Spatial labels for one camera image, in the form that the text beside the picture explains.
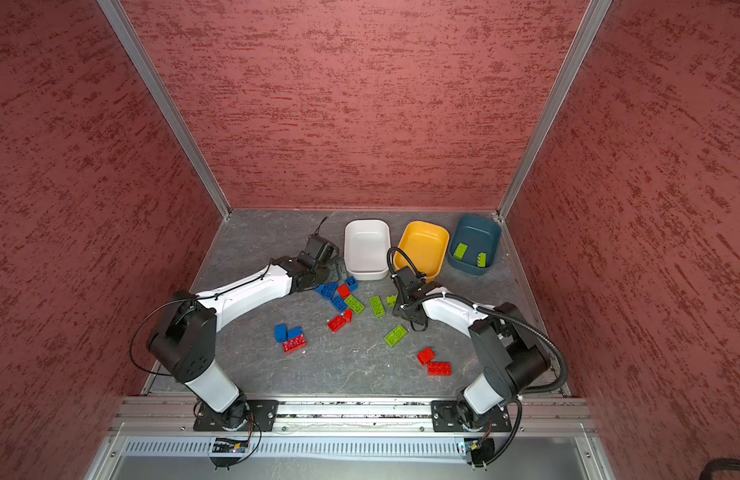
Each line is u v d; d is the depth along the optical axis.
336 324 0.90
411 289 0.72
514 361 0.44
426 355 0.83
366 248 1.11
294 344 0.85
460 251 1.07
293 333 0.88
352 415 0.76
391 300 0.94
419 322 0.82
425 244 1.09
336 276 0.81
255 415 0.74
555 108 0.88
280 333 0.89
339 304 0.95
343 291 0.97
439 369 0.81
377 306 0.94
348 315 0.92
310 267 0.69
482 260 1.03
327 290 0.97
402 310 0.67
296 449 0.77
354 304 0.95
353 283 0.96
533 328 0.42
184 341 0.45
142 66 0.79
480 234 1.14
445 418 0.74
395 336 0.87
